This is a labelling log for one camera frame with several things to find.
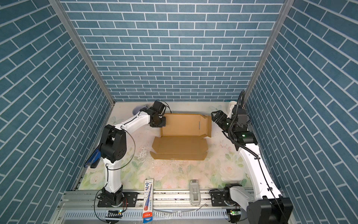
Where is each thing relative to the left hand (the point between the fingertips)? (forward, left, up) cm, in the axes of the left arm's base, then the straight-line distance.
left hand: (166, 124), depth 98 cm
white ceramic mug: (+18, -50, +3) cm, 53 cm away
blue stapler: (-23, +43, -6) cm, 50 cm away
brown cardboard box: (-8, -13, -4) cm, 16 cm away
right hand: (-9, -30, +21) cm, 38 cm away
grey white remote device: (-42, -19, -5) cm, 46 cm away
